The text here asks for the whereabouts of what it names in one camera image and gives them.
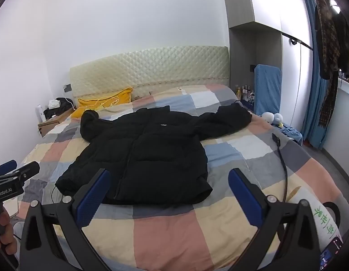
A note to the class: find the white and blue plush toy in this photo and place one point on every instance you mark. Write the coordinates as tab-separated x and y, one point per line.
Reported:
271	118

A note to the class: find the blue curtain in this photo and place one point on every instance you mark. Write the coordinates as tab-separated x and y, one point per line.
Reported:
309	90

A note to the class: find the crumpled blue cloth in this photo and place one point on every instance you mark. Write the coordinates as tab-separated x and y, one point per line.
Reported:
291	134

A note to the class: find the grey wall socket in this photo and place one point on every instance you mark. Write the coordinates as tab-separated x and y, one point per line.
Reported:
67	87

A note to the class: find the wooden nightstand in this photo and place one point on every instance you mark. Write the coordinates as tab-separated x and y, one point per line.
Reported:
49	125

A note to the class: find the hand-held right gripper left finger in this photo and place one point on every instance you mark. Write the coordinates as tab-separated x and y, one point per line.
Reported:
91	197

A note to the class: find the yellow pillow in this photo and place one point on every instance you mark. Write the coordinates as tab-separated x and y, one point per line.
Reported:
112	98

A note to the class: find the black round object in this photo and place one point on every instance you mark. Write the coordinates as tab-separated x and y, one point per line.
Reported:
336	211

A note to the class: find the white and grey wardrobe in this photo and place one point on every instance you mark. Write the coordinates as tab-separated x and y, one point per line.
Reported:
264	2

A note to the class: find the person's left hand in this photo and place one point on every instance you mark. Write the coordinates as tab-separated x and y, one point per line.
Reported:
6	233

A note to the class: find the group of cosmetic bottles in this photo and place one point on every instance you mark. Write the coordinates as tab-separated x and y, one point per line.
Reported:
245	93

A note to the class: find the black bag with tissue box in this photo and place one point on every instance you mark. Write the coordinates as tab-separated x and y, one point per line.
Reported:
65	104

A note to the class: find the smartphone with lit screen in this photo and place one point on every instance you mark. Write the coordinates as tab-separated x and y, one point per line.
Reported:
331	251

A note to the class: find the black puffer jacket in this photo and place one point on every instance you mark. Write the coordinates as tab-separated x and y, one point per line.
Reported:
163	152

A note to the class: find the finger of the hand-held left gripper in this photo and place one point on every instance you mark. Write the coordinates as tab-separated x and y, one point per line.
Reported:
27	170
6	165

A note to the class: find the black hanging garment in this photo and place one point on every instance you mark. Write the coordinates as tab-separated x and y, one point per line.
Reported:
343	48

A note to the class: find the black clothes rail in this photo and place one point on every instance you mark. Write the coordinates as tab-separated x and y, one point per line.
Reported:
297	41

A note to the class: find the white tissue box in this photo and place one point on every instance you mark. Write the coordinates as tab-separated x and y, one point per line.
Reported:
53	104

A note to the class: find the white bag with green print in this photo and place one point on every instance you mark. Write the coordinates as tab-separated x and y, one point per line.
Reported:
323	223

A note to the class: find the blue covered chair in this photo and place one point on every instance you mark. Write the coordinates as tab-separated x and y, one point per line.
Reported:
267	90

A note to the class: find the person's grey trouser leg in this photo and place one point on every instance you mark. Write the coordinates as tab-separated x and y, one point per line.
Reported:
18	228

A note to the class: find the brown patterned hanging garment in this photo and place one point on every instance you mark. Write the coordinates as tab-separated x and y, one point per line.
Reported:
326	48

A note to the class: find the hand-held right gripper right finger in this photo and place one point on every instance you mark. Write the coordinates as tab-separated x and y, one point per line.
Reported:
245	197

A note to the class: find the cream quilted headboard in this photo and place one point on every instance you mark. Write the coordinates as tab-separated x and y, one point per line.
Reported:
151	70

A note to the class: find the white bottle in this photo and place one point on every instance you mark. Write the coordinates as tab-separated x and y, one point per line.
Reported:
40	114

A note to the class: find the checkered pastel blanket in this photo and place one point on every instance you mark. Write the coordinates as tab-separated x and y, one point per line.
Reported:
168	240

